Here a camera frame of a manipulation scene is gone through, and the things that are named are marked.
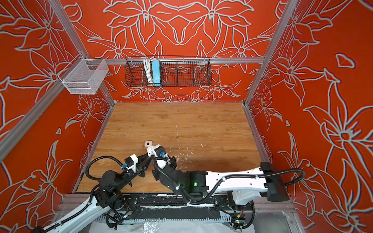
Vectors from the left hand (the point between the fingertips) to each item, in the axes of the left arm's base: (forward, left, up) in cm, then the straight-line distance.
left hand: (150, 154), depth 68 cm
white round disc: (0, 0, +2) cm, 2 cm away
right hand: (-3, -2, +6) cm, 7 cm away
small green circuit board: (-22, -45, -22) cm, 54 cm away
